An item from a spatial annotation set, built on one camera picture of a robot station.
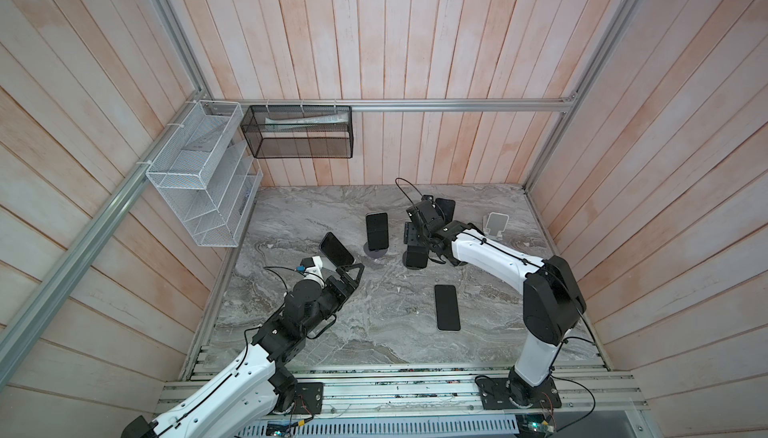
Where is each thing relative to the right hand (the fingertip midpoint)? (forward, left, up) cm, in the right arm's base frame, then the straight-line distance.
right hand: (414, 231), depth 92 cm
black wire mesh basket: (+36, +41, +12) cm, 56 cm away
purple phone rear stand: (+10, -11, 0) cm, 15 cm away
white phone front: (-20, -10, -12) cm, 25 cm away
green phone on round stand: (0, +12, -1) cm, 12 cm away
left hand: (-21, +15, +6) cm, 26 cm away
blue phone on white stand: (-2, +26, -9) cm, 28 cm away
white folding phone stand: (+8, -29, -7) cm, 31 cm away
